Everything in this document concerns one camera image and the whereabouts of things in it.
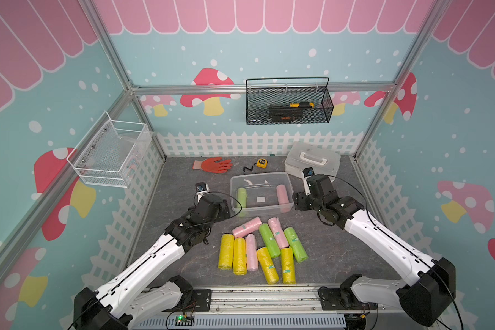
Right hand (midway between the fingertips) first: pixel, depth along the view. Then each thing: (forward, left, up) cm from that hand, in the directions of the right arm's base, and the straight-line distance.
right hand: (301, 194), depth 81 cm
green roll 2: (-12, +12, -16) cm, 23 cm away
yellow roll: (-17, +30, -17) cm, 38 cm away
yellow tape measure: (+34, +14, -17) cm, 41 cm away
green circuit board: (-39, +45, -22) cm, 63 cm away
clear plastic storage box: (+14, +15, -20) cm, 29 cm away
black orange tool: (+31, +6, +14) cm, 34 cm away
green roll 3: (-17, +1, -17) cm, 24 cm away
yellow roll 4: (-22, +6, -16) cm, 28 cm away
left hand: (-5, +33, -1) cm, 34 cm away
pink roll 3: (-20, +20, -16) cm, 32 cm away
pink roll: (+10, +5, -16) cm, 20 cm away
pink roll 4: (-12, +7, -16) cm, 21 cm away
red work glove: (+34, +42, -18) cm, 57 cm away
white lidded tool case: (+25, -17, -8) cm, 31 cm away
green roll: (+10, +25, -15) cm, 31 cm away
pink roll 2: (-7, +22, -16) cm, 28 cm away
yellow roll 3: (-24, +13, -17) cm, 32 cm away
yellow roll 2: (-19, +25, -16) cm, 35 cm away
